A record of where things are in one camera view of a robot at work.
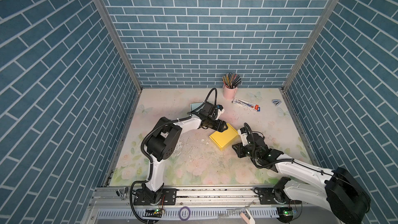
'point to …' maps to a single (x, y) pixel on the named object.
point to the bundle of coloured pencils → (231, 80)
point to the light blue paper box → (193, 106)
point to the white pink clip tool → (245, 214)
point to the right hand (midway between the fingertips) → (231, 144)
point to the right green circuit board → (285, 214)
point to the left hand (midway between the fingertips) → (223, 125)
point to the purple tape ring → (189, 211)
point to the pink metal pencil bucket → (229, 94)
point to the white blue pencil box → (245, 104)
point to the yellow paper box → (225, 138)
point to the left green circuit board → (156, 213)
